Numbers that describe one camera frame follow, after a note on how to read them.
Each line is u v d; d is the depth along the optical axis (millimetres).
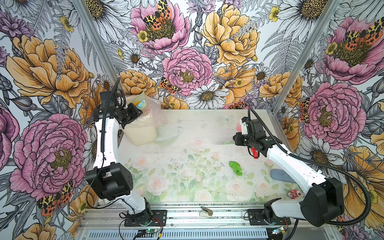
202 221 745
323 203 404
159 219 735
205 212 746
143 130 871
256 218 738
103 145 460
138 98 862
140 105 778
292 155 505
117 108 661
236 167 911
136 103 800
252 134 647
